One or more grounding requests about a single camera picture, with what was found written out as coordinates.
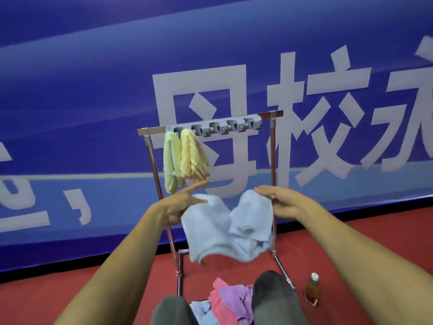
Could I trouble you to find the grey trousers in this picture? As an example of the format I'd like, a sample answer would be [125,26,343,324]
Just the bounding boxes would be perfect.
[150,270,309,325]

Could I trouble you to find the yellow towel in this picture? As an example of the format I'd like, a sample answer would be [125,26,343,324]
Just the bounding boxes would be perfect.
[180,129,210,183]

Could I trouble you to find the light green towel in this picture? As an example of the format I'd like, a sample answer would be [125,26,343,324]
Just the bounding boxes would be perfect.
[163,131,185,195]

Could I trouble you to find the chrome metal rack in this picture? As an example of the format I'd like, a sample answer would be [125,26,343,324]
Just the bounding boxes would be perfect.
[137,110,297,298]

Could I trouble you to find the grey plastic hook rail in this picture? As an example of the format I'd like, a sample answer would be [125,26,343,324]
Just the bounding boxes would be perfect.
[166,114,263,138]

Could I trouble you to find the person's left forearm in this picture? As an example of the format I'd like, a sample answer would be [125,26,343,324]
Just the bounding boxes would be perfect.
[54,206,170,325]

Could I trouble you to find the purple towel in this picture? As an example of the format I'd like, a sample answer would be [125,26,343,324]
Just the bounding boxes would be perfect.
[218,284,254,325]

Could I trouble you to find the person's right hand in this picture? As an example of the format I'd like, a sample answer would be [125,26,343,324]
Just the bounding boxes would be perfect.
[253,185,322,222]

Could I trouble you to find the person's right forearm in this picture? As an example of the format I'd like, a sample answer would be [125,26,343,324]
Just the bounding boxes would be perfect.
[297,203,433,325]

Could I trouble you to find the person's left hand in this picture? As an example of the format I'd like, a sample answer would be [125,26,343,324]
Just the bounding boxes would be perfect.
[152,180,210,227]

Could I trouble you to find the blue printed banner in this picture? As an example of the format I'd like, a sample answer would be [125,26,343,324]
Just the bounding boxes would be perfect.
[0,0,433,273]

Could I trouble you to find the pink towel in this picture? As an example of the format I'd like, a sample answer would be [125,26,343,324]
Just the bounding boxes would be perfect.
[208,277,239,325]

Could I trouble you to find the light blue towel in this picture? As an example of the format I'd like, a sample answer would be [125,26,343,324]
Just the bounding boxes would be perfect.
[190,300,221,325]
[180,189,275,265]

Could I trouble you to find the bottle of amber liquid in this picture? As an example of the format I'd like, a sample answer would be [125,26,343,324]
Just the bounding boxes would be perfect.
[305,272,321,307]

